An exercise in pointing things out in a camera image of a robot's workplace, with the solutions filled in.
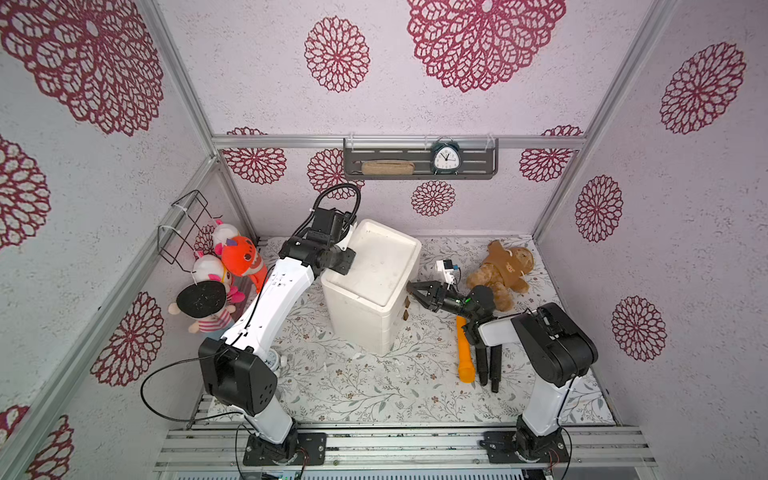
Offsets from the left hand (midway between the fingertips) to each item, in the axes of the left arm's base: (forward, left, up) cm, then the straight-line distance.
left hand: (341, 257), depth 82 cm
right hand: (-8, -18, -4) cm, 20 cm away
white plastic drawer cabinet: (-15, -8, 0) cm, 17 cm away
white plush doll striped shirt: (+1, +39, -5) cm, 40 cm away
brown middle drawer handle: (-7, -19, -13) cm, 23 cm away
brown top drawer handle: (-7, -19, -5) cm, 21 cm away
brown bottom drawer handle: (-8, -18, -19) cm, 28 cm away
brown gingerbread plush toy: (+8, -51, -17) cm, 54 cm away
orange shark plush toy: (+4, +31, -5) cm, 32 cm away
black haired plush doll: (-13, +34, -2) cm, 36 cm away
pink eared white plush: (+14, +39, -4) cm, 42 cm away
